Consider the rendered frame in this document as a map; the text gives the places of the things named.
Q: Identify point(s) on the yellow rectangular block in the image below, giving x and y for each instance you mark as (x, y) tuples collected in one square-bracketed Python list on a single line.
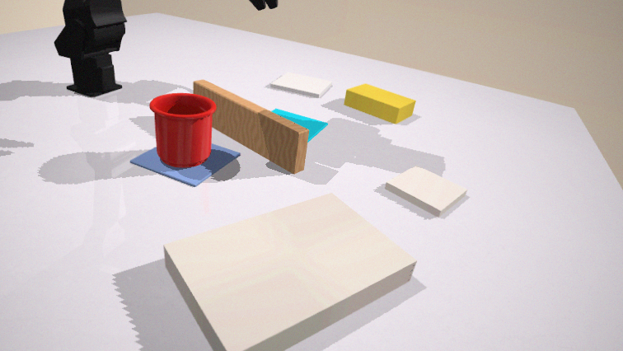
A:
[(377, 102)]

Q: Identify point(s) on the wooden plank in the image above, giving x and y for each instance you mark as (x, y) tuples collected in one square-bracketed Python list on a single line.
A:
[(275, 138)]

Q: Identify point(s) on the red plastic cup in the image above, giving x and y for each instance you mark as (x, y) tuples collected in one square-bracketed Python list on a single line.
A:
[(183, 128)]

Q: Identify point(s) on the white flat rectangular slab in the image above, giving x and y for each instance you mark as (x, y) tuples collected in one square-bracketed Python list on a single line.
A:
[(308, 86)]

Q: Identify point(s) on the large beige flat block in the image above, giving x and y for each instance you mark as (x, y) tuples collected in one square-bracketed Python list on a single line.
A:
[(267, 283)]

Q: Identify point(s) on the cream flat rectangular block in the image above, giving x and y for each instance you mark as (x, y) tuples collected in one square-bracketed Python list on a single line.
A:
[(426, 190)]

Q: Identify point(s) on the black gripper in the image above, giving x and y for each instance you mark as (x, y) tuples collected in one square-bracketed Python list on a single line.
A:
[(260, 4)]

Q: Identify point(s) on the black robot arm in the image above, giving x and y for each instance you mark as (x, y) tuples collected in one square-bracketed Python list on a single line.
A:
[(93, 29)]

